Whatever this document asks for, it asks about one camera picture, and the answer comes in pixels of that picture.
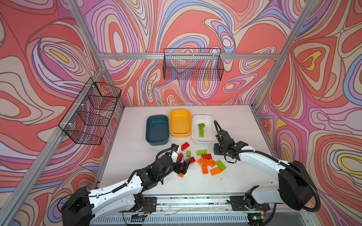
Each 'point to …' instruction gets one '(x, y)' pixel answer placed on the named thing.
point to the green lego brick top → (201, 152)
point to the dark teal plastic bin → (157, 129)
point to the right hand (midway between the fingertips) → (218, 150)
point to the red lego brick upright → (180, 156)
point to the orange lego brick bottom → (181, 175)
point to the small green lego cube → (189, 154)
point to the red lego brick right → (207, 157)
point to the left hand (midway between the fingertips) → (186, 157)
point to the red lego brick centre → (193, 160)
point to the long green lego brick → (220, 164)
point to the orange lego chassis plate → (209, 162)
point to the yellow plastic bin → (180, 123)
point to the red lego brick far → (185, 146)
